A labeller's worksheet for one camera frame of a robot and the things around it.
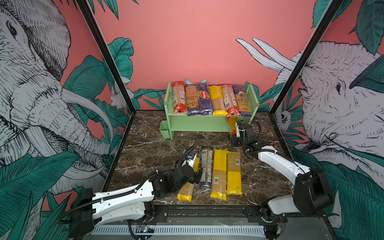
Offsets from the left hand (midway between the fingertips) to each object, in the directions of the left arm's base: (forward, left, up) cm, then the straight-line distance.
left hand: (195, 164), depth 75 cm
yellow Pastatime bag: (-10, +6, -13) cm, 17 cm away
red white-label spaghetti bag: (+35, +9, +15) cm, 39 cm away
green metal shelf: (+31, +8, -3) cm, 32 cm away
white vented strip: (-27, +8, -16) cm, 32 cm away
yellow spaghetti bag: (-7, -21, -13) cm, 26 cm away
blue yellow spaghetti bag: (+35, +1, +14) cm, 38 cm away
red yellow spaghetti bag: (+28, -24, 0) cm, 37 cm away
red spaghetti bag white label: (+24, -20, +16) cm, 35 cm away
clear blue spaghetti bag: (-3, -6, -13) cm, 15 cm away
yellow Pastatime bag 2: (-1, -14, -14) cm, 20 cm away
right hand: (+18, -22, 0) cm, 29 cm away
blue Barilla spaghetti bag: (+29, -6, +15) cm, 33 cm away
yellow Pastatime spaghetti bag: (+29, -14, +15) cm, 35 cm away
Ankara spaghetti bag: (+32, -29, +14) cm, 45 cm away
